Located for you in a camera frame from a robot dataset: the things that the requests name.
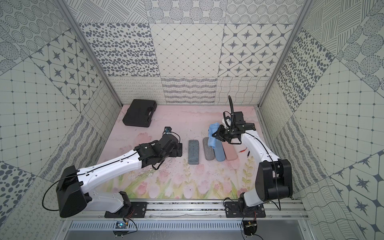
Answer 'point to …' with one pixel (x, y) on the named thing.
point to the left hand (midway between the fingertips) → (179, 148)
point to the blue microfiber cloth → (213, 127)
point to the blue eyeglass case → (219, 151)
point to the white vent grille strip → (159, 226)
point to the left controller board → (121, 228)
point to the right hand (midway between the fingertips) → (213, 136)
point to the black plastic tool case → (138, 114)
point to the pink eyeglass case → (230, 151)
